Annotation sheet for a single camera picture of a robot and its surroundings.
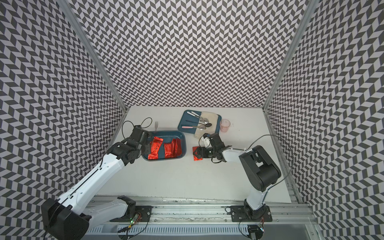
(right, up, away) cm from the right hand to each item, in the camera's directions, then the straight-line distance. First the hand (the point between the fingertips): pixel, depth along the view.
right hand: (198, 155), depth 92 cm
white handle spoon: (+5, +23, +20) cm, 31 cm away
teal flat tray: (-7, +22, +25) cm, 34 cm away
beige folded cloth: (+12, +24, +21) cm, 34 cm away
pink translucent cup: (+19, +19, +14) cm, 31 cm away
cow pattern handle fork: (-31, +18, +16) cm, 40 cm away
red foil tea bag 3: (-2, +3, +4) cm, 6 cm away
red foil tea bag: (-24, +8, -10) cm, 27 cm away
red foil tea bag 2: (-14, +5, -9) cm, 17 cm away
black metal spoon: (+7, +19, +14) cm, 24 cm away
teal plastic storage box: (-18, +12, -3) cm, 22 cm away
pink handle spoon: (+2, +17, +16) cm, 23 cm away
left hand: (-30, +7, -13) cm, 33 cm away
